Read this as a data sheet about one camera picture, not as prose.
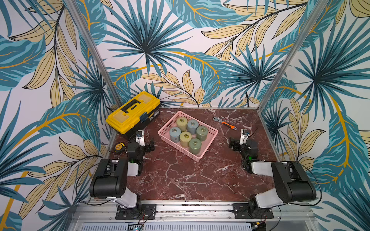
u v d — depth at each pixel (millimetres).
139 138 785
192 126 985
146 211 719
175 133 950
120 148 925
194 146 894
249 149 702
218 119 1127
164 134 1005
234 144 854
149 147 837
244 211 720
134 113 928
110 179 451
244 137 782
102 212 747
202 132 957
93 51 832
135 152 693
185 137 924
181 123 1005
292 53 858
